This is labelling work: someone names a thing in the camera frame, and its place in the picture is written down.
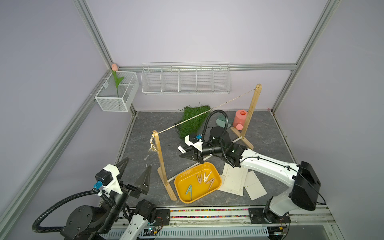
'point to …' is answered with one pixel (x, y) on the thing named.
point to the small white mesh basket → (107, 97)
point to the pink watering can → (239, 119)
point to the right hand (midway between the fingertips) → (179, 152)
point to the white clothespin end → (205, 178)
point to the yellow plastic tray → (197, 182)
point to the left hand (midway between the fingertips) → (139, 163)
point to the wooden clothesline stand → (243, 138)
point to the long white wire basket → (186, 78)
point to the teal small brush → (221, 121)
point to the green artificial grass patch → (192, 126)
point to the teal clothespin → (190, 189)
